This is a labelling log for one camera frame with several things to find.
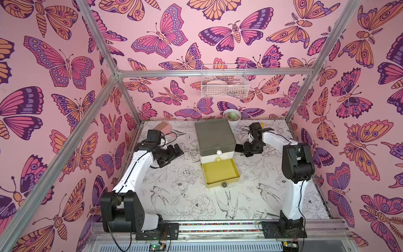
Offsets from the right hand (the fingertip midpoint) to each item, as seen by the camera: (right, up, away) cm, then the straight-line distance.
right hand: (246, 151), depth 101 cm
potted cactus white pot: (-7, +24, +7) cm, 26 cm away
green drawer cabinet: (-21, +8, -18) cm, 29 cm away
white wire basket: (-15, +43, -6) cm, 46 cm away
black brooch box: (-5, +2, -1) cm, 5 cm away
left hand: (-41, 0, -16) cm, 44 cm away
